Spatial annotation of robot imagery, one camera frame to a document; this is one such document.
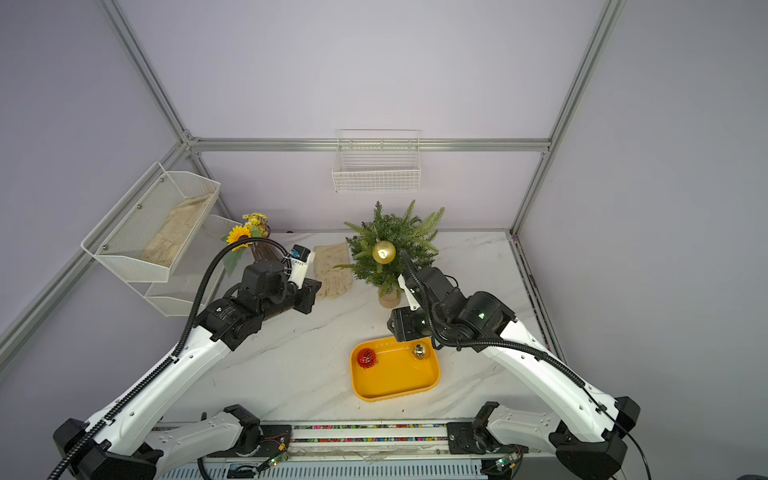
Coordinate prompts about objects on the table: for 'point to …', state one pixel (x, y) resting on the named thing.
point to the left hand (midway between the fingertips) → (316, 288)
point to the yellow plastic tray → (386, 368)
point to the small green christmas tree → (412, 237)
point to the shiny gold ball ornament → (419, 350)
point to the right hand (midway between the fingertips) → (402, 327)
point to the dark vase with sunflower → (256, 225)
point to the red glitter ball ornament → (366, 358)
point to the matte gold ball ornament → (384, 252)
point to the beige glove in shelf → (184, 217)
